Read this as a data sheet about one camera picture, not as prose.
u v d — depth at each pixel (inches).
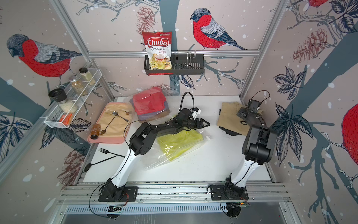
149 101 41.7
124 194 27.9
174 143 33.0
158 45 32.3
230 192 26.7
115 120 42.1
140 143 24.0
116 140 37.5
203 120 34.6
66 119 26.0
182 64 42.1
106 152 35.3
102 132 38.5
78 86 29.4
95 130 37.5
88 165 33.1
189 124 34.4
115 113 42.5
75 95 31.3
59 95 25.3
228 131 37.5
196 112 36.4
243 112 36.1
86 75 31.8
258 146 19.8
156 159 32.1
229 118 38.2
